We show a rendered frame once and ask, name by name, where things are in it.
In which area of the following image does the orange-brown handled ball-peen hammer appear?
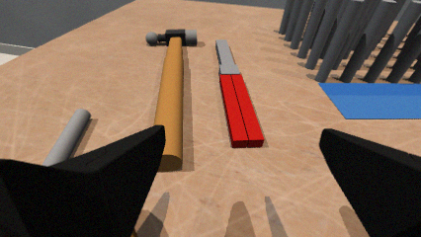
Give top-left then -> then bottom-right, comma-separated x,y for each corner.
145,29 -> 198,172

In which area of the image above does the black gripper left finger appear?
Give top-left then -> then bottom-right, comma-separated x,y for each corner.
0,124 -> 166,237

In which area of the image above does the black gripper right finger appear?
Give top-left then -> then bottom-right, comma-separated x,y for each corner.
319,128 -> 421,237

